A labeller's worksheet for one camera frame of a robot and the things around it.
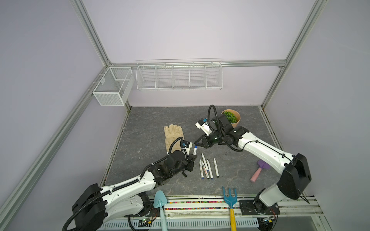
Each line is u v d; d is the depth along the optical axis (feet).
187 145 2.22
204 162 2.92
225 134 2.01
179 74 3.24
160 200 2.45
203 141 2.37
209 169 2.84
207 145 2.19
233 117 3.26
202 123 2.32
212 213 2.41
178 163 1.93
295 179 1.37
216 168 2.84
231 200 2.48
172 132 3.44
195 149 2.51
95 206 1.31
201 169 2.84
